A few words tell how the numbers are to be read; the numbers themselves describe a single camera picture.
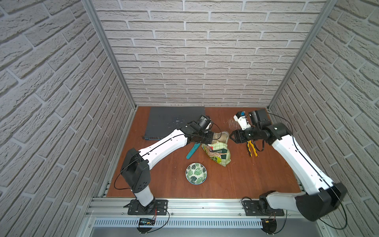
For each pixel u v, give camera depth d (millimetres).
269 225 693
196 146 959
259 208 721
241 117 669
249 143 969
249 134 622
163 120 1066
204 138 684
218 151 806
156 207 730
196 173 848
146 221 712
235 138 679
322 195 375
